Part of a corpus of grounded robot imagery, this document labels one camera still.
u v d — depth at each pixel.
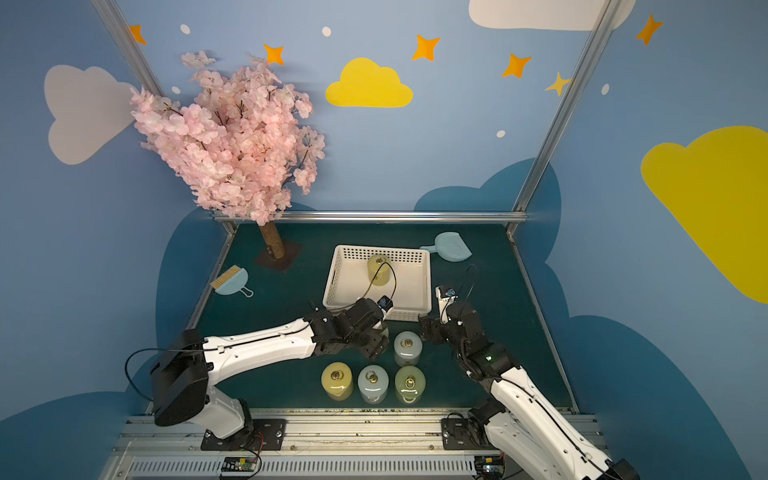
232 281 1.04
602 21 0.71
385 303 0.72
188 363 0.48
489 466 0.73
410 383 0.75
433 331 0.70
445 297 0.69
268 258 1.11
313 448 0.73
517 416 0.49
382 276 1.02
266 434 0.74
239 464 0.72
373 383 0.75
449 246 1.17
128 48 0.74
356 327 0.61
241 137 0.71
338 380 0.75
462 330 0.58
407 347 0.82
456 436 0.74
